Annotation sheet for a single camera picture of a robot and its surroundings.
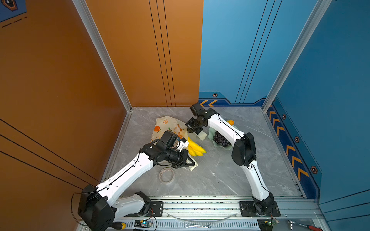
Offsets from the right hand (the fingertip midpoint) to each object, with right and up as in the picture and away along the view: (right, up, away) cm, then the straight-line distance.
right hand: (185, 129), depth 92 cm
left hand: (+6, -15, -22) cm, 27 cm away
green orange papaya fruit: (+32, +5, +7) cm, 33 cm away
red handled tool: (+62, -46, -23) cm, 81 cm away
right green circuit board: (+43, -43, -23) cm, 65 cm away
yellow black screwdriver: (-31, -44, -24) cm, 59 cm away
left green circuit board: (-21, -46, -22) cm, 54 cm away
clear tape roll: (-11, -27, -7) cm, 30 cm away
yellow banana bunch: (+6, -12, -8) cm, 15 cm away
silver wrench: (+2, -46, -23) cm, 51 cm away
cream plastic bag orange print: (-12, +4, +4) cm, 13 cm away
